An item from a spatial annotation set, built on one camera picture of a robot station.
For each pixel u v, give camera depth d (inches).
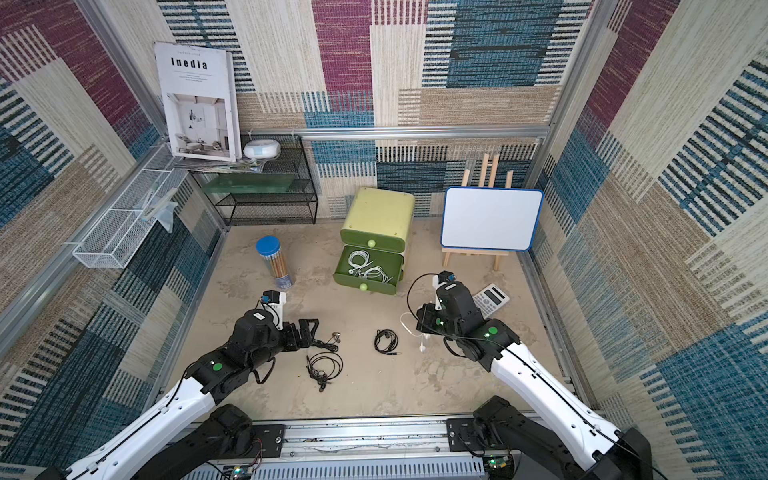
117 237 28.4
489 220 38.0
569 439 16.5
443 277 27.2
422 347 31.3
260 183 39.3
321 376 32.7
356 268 38.0
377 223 35.9
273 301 27.2
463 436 28.9
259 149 34.4
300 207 47.4
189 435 23.2
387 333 36.0
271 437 29.3
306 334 27.6
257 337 23.5
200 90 30.1
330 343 35.0
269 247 34.4
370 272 37.9
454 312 22.3
